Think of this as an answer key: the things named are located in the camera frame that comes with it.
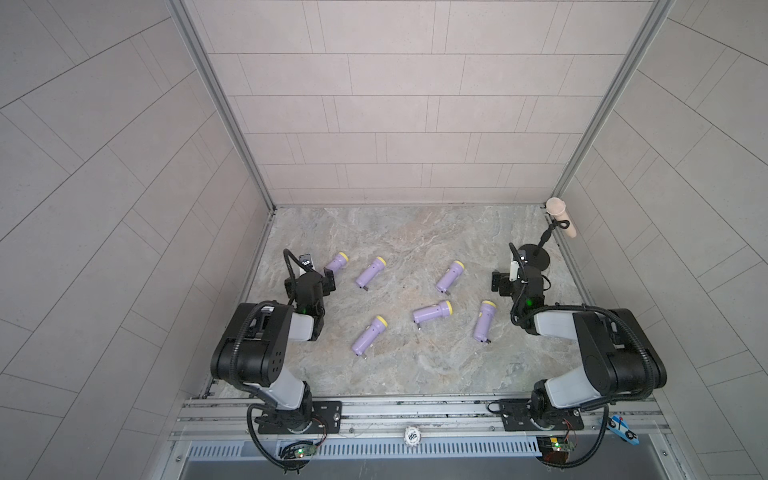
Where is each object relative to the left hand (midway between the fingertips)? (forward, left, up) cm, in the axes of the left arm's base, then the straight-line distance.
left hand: (314, 266), depth 94 cm
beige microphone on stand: (+5, -69, +24) cm, 74 cm away
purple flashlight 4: (-14, -40, -1) cm, 42 cm away
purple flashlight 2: (+1, -20, -1) cm, 21 cm away
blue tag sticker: (-42, -79, -1) cm, 89 cm away
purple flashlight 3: (-2, -44, -2) cm, 44 cm away
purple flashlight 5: (-22, -19, -2) cm, 29 cm away
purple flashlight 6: (-17, -52, -2) cm, 55 cm away
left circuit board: (-47, -6, -2) cm, 47 cm away
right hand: (0, -63, +1) cm, 63 cm away
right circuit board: (-46, -63, -4) cm, 78 cm away
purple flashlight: (+2, -7, -1) cm, 8 cm away
